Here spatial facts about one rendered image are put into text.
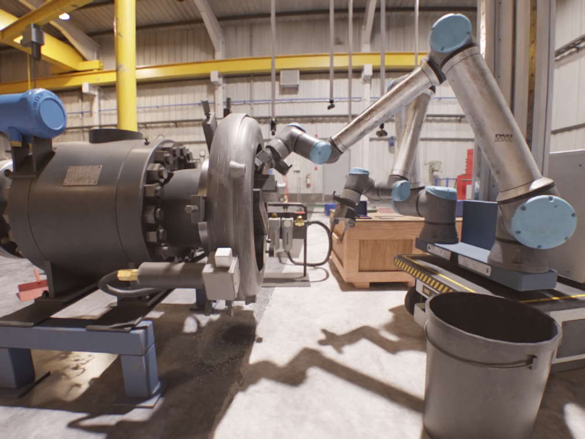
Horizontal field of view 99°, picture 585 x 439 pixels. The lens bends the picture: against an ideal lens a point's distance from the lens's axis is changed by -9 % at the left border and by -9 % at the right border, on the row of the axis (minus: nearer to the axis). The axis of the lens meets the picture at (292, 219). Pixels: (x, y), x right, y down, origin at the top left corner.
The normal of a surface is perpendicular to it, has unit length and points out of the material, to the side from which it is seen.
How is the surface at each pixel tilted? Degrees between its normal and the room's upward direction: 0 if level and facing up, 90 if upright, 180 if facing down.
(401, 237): 90
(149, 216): 115
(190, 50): 90
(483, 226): 90
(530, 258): 70
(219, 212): 87
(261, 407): 0
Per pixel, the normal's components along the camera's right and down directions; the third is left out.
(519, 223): -0.46, 0.18
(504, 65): -0.99, 0.01
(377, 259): 0.00, 0.12
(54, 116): 1.00, 0.00
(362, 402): 0.00, -0.99
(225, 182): 0.02, -0.17
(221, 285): 0.00, 0.49
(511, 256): -0.78, -0.27
